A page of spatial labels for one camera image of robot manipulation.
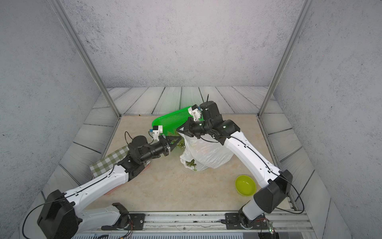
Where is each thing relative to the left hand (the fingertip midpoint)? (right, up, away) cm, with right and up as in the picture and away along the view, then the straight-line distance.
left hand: (182, 139), depth 68 cm
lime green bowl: (+33, -27, +16) cm, 46 cm away
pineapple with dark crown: (+4, -15, +17) cm, 23 cm away
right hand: (-3, +4, -2) cm, 5 cm away
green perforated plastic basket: (-12, +9, +47) cm, 49 cm away
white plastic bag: (+9, -7, +5) cm, 13 cm away
